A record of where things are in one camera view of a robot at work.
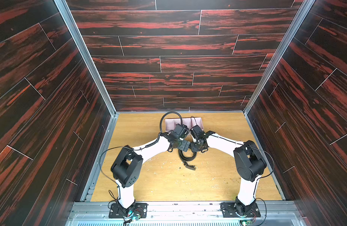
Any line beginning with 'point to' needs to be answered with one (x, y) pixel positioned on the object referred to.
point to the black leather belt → (185, 159)
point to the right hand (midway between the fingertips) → (196, 146)
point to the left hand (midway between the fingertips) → (183, 143)
